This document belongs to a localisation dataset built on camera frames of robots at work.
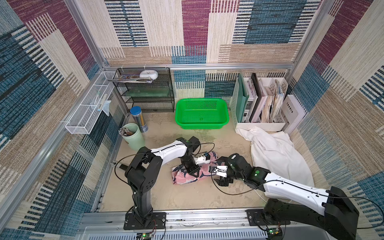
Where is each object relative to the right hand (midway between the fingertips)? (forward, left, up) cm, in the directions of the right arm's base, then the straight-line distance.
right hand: (216, 165), depth 81 cm
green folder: (+32, -16, +19) cm, 40 cm away
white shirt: (+12, -37, -8) cm, 39 cm away
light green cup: (+18, +49, +5) cm, 53 cm away
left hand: (-1, +11, -8) cm, 13 cm away
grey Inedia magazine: (+31, -49, +8) cm, 59 cm away
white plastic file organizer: (+32, -27, +16) cm, 45 cm away
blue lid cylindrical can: (+30, +47, +10) cm, 57 cm away
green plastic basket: (+47, +6, -9) cm, 49 cm away
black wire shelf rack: (+51, +44, +12) cm, 68 cm away
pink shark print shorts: (-5, +19, -3) cm, 20 cm away
